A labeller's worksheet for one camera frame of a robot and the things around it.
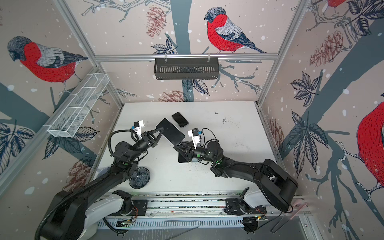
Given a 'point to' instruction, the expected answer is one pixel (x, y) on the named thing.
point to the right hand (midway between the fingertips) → (174, 149)
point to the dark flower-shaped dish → (142, 179)
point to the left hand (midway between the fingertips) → (162, 131)
